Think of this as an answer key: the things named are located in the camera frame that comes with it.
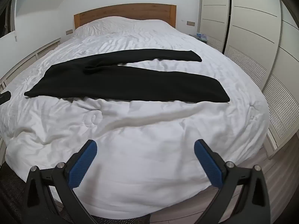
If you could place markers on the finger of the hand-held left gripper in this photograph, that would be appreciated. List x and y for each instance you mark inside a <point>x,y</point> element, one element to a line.
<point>4,97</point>

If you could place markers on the wooden headboard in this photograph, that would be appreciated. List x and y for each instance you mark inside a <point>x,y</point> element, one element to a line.
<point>121,10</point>

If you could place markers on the blue tissue box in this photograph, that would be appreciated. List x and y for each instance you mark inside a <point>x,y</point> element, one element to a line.
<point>201,35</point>

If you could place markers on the black pants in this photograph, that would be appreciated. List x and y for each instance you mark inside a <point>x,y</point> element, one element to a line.
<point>116,81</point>

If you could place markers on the white duvet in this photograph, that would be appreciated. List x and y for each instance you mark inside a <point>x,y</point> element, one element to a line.
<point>140,142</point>

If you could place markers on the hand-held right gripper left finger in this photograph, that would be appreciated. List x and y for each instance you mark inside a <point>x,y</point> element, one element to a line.
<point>81,165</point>

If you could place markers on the white slatted wardrobe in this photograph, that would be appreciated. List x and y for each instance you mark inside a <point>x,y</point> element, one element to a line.
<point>252,39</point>

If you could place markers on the wall socket plate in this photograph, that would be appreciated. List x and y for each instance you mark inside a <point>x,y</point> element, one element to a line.
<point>69,31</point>
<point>190,23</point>

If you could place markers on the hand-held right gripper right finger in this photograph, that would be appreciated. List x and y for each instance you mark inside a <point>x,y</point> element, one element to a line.
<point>209,163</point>

